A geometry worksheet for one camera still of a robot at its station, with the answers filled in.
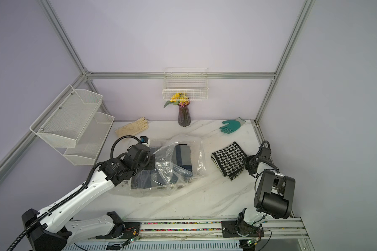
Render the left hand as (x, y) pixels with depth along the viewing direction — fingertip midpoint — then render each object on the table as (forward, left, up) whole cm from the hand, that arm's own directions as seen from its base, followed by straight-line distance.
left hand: (150, 159), depth 76 cm
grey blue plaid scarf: (+8, -15, -9) cm, 20 cm away
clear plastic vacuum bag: (+6, -7, +1) cm, 10 cm away
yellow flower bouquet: (+42, -13, +6) cm, 44 cm away
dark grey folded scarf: (-6, -5, -5) cm, 10 cm away
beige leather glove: (+38, +25, -19) cm, 49 cm away
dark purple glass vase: (+43, -15, -14) cm, 48 cm away
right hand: (+8, -53, -18) cm, 56 cm away
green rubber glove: (+41, -52, -20) cm, 69 cm away
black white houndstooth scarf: (+10, -44, -17) cm, 48 cm away
